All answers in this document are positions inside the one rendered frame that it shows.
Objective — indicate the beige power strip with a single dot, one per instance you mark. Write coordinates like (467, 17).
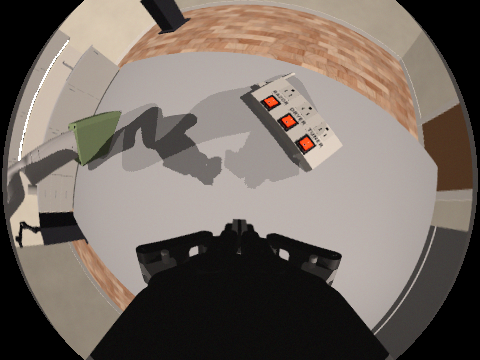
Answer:
(299, 125)

